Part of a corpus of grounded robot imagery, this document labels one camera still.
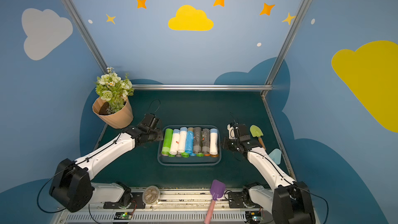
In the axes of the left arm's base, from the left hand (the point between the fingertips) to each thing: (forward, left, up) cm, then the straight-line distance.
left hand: (163, 133), depth 86 cm
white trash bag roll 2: (-2, -11, -4) cm, 12 cm away
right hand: (-2, -35, -3) cm, 35 cm away
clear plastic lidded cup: (-30, +2, -5) cm, 31 cm away
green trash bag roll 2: (-9, -13, -8) cm, 18 cm away
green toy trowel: (+8, -57, -10) cm, 59 cm away
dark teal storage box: (-11, -18, -12) cm, 24 cm away
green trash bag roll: (-4, -2, -4) cm, 6 cm away
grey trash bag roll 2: (-2, -24, -4) cm, 24 cm away
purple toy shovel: (-27, -30, -9) cm, 41 cm away
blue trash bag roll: (-3, -15, -4) cm, 16 cm away
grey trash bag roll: (-3, -19, -2) cm, 20 cm away
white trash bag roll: (-6, -6, -5) cm, 10 cm away
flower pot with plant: (+12, +31, +7) cm, 34 cm away
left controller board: (-38, +14, -12) cm, 42 cm away
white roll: (-7, -29, -3) cm, 30 cm away
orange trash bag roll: (-9, -30, -9) cm, 32 cm away
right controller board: (-37, -48, -11) cm, 61 cm away
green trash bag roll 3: (-9, -21, -7) cm, 24 cm away
